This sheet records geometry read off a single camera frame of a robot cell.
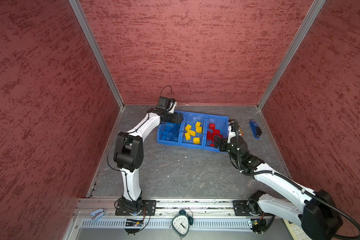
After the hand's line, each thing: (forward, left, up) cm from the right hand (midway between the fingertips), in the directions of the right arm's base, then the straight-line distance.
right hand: (219, 139), depth 83 cm
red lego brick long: (+12, +3, -14) cm, 19 cm away
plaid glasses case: (+15, -21, -14) cm, 29 cm away
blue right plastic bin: (+21, -8, -12) cm, 26 cm away
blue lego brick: (+18, +32, -12) cm, 38 cm away
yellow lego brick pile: (+17, +10, -13) cm, 23 cm away
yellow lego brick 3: (+7, +12, -12) cm, 18 cm away
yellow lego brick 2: (+15, +15, -13) cm, 24 cm away
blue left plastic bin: (+14, +31, -12) cm, 36 cm away
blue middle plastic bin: (+17, +14, -13) cm, 25 cm away
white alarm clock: (-38, +23, -10) cm, 45 cm away
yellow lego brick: (+19, +10, -11) cm, 24 cm away
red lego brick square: (+20, -1, -14) cm, 25 cm away
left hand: (+17, +25, -1) cm, 30 cm away
